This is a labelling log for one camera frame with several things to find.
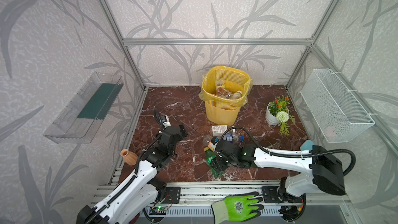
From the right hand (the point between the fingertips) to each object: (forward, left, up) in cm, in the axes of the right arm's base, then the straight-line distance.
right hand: (214, 157), depth 79 cm
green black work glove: (-21, -10, -5) cm, 24 cm away
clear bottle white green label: (+42, -4, +13) cm, 44 cm away
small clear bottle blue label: (+14, -15, -8) cm, 22 cm away
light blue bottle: (+9, -55, -7) cm, 56 cm away
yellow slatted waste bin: (+20, -4, +12) cm, 24 cm away
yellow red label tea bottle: (+33, -5, +14) cm, 36 cm away
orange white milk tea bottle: (+34, -14, +10) cm, 38 cm away
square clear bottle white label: (+17, -2, -4) cm, 18 cm away
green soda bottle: (+2, +2, -3) cm, 4 cm away
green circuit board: (-22, +27, -8) cm, 36 cm away
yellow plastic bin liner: (+42, -8, +11) cm, 45 cm away
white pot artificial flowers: (+23, -37, +6) cm, 44 cm away
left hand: (+15, +19, +10) cm, 26 cm away
